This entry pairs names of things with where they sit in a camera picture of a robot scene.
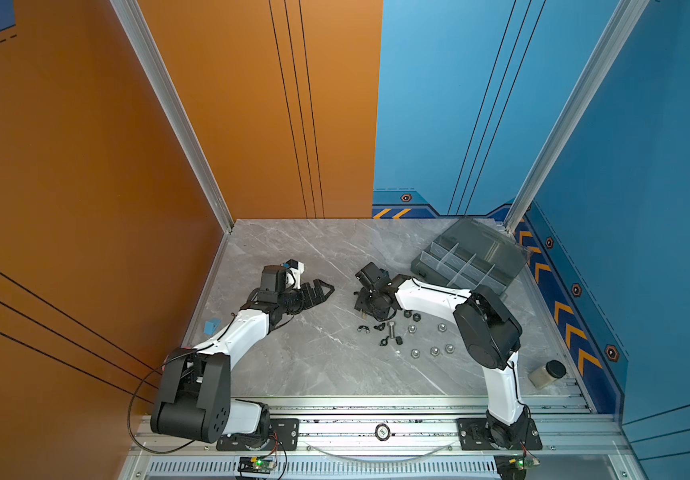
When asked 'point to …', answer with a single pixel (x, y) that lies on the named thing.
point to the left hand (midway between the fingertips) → (325, 290)
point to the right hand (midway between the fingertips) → (356, 308)
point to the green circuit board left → (254, 465)
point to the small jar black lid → (545, 376)
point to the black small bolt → (399, 340)
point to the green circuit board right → (511, 466)
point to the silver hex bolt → (392, 329)
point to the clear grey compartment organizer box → (474, 253)
